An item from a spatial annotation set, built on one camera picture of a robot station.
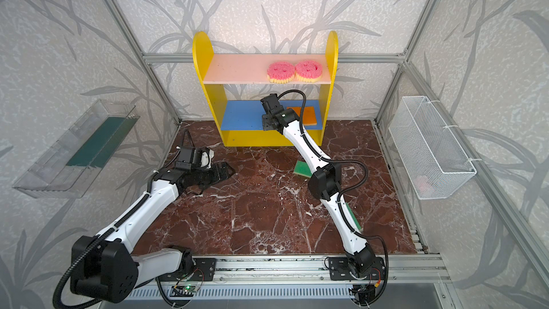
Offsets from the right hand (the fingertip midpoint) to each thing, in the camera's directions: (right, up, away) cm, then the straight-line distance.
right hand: (272, 119), depth 96 cm
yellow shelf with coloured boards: (-17, 0, +10) cm, 19 cm away
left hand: (-16, -23, -13) cm, 31 cm away
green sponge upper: (+13, -23, +3) cm, 27 cm away
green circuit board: (-29, -60, -24) cm, 71 cm away
